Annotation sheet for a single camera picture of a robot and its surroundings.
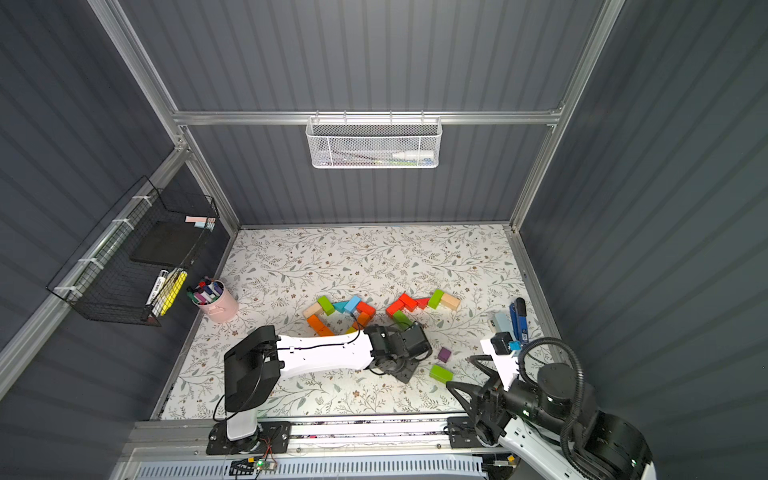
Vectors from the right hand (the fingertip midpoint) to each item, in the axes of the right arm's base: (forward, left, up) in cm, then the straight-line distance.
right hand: (466, 374), depth 57 cm
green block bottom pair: (+8, +1, -27) cm, 28 cm away
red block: (+29, +23, -26) cm, 45 cm away
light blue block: (+30, +28, -25) cm, 48 cm away
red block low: (+31, +10, -25) cm, 41 cm away
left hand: (+8, +10, -22) cm, 26 cm away
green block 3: (+25, +12, -26) cm, 38 cm away
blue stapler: (+26, -24, -23) cm, 43 cm away
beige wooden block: (+27, +40, -24) cm, 55 cm away
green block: (+30, +37, -25) cm, 54 cm away
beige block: (+31, -4, -25) cm, 40 cm away
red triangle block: (+31, +5, -25) cm, 40 cm away
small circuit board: (-13, +50, -29) cm, 59 cm away
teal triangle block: (+29, +32, -24) cm, 49 cm away
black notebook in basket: (+33, +74, +2) cm, 81 cm away
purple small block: (+13, 0, -24) cm, 27 cm away
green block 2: (+32, +1, -25) cm, 40 cm away
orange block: (+22, +38, -26) cm, 50 cm away
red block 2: (+29, +14, -26) cm, 42 cm away
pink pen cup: (+25, +67, -16) cm, 73 cm away
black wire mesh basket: (+25, +79, +2) cm, 83 cm away
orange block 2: (+25, +24, -26) cm, 43 cm away
